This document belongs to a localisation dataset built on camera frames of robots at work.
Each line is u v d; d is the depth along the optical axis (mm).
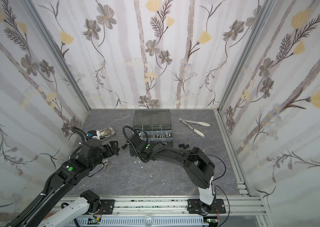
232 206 750
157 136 1012
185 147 982
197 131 1043
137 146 637
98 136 646
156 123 1377
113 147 657
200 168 469
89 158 522
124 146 956
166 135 1012
